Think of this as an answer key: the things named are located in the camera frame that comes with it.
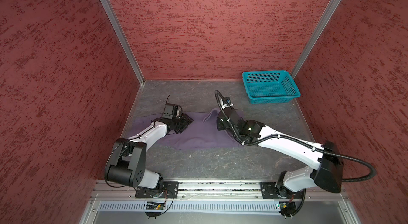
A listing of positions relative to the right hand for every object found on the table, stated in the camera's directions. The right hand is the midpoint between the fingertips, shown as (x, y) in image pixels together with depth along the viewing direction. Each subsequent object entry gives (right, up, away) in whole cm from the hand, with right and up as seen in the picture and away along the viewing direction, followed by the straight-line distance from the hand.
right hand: (219, 119), depth 78 cm
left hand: (-15, -5, +12) cm, 20 cm away
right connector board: (+31, -41, -7) cm, 52 cm away
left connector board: (-31, -40, -5) cm, 51 cm away
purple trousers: (-9, -12, +17) cm, 23 cm away
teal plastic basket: (+41, +18, +40) cm, 60 cm away
